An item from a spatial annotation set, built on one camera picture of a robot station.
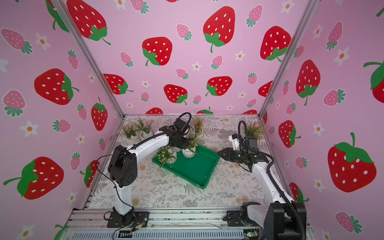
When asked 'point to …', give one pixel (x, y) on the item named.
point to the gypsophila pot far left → (131, 134)
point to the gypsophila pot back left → (144, 129)
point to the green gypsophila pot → (190, 151)
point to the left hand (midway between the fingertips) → (186, 144)
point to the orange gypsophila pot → (198, 129)
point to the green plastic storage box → (198, 170)
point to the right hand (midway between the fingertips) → (218, 154)
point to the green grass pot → (255, 132)
